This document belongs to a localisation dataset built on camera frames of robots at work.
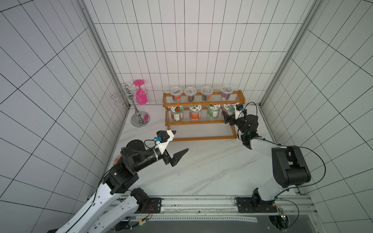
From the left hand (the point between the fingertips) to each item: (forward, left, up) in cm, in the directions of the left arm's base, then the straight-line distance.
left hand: (178, 142), depth 61 cm
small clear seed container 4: (+32, -25, +1) cm, 41 cm away
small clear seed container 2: (+30, +3, +1) cm, 30 cm away
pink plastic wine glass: (+47, +31, -17) cm, 58 cm away
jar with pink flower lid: (+29, -29, -10) cm, 42 cm away
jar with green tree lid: (+28, -19, -11) cm, 36 cm away
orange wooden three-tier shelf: (+29, -13, -17) cm, 36 cm away
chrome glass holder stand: (+38, +33, -32) cm, 59 cm away
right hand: (+31, -28, -11) cm, 43 cm away
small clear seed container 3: (+31, -14, +1) cm, 34 cm away
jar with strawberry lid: (+26, +3, -10) cm, 28 cm away
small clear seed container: (+31, -5, +1) cm, 32 cm away
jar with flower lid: (+27, -8, -10) cm, 30 cm away
